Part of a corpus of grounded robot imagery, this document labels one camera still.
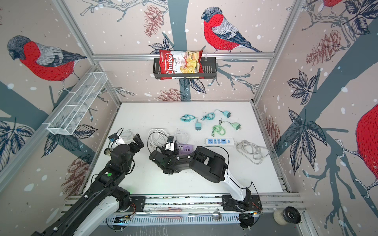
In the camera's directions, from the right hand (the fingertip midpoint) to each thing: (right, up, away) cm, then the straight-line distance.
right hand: (171, 144), depth 93 cm
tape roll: (+55, -23, -32) cm, 68 cm away
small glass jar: (-40, -4, -4) cm, 40 cm away
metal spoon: (+25, -29, -25) cm, 45 cm away
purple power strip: (+9, -3, -3) cm, 10 cm away
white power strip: (+31, +1, +2) cm, 31 cm away
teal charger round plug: (+39, +20, +17) cm, 47 cm away
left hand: (-18, +8, -15) cm, 25 cm away
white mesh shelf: (-49, +19, -21) cm, 56 cm away
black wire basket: (-10, +45, -2) cm, 46 cm away
